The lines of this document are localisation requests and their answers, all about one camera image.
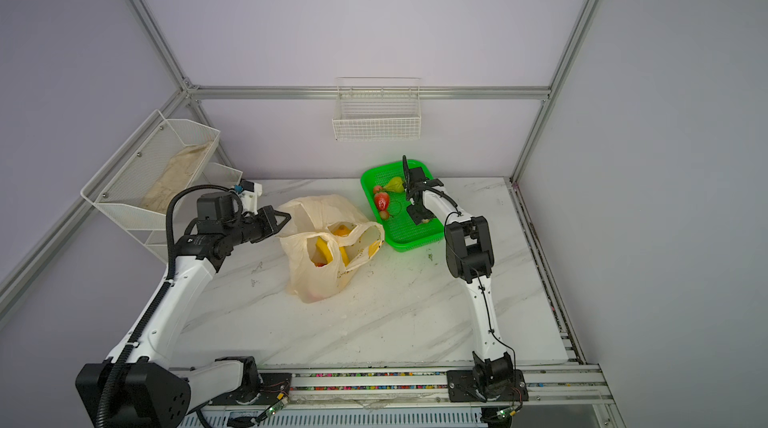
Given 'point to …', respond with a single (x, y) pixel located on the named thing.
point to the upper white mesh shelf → (166, 156)
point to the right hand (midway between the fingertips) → (423, 210)
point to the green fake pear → (395, 184)
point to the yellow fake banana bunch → (344, 230)
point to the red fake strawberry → (382, 201)
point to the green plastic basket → (402, 231)
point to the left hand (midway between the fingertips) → (289, 218)
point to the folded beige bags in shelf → (162, 194)
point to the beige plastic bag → (309, 275)
